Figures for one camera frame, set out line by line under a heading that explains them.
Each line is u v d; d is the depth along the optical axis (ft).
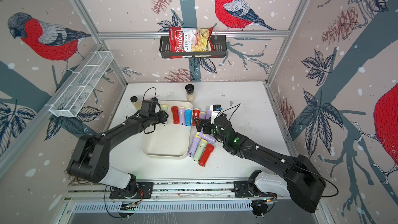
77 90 2.48
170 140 2.97
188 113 3.30
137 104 3.33
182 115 3.20
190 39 2.87
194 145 2.79
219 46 3.11
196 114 3.21
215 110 2.29
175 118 3.15
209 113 3.29
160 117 2.67
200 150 2.73
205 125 2.25
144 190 2.40
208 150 2.75
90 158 1.45
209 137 2.88
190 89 3.32
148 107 2.34
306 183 1.33
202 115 3.22
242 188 2.40
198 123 2.34
